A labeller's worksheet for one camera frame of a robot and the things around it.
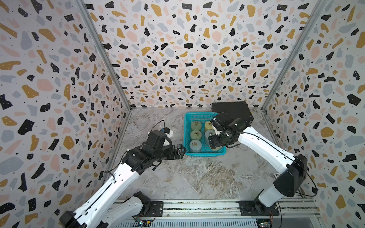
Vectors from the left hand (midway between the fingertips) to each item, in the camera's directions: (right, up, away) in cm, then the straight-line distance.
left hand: (181, 150), depth 70 cm
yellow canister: (+18, +1, +1) cm, 18 cm away
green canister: (+9, +11, +30) cm, 33 cm away
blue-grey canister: (+8, -1, +17) cm, 19 cm away
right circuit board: (+42, -37, +1) cm, 56 cm away
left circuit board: (-20, -36, 0) cm, 41 cm away
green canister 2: (+8, +5, +24) cm, 26 cm away
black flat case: (+41, +24, +49) cm, 68 cm away
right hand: (+19, +2, +9) cm, 21 cm away
